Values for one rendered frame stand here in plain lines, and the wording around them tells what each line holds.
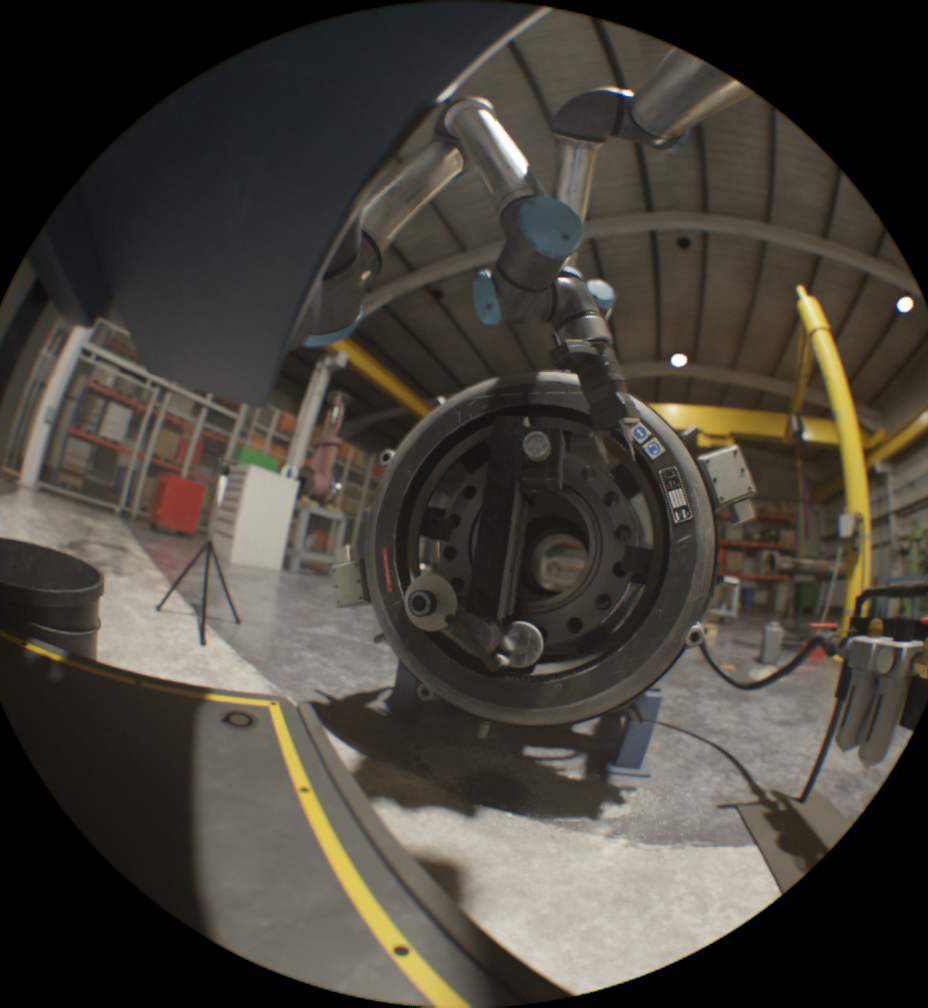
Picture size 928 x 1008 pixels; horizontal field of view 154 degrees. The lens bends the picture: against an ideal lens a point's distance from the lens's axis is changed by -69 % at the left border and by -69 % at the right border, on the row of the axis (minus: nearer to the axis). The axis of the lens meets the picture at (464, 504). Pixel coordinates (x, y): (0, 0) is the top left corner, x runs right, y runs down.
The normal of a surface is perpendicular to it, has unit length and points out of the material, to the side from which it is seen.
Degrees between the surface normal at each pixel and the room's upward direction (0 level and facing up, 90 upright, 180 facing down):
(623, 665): 90
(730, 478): 90
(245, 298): 180
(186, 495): 90
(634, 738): 90
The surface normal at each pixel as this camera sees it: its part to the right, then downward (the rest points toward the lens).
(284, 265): -0.17, 0.97
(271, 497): 0.88, 0.07
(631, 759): -0.35, -0.22
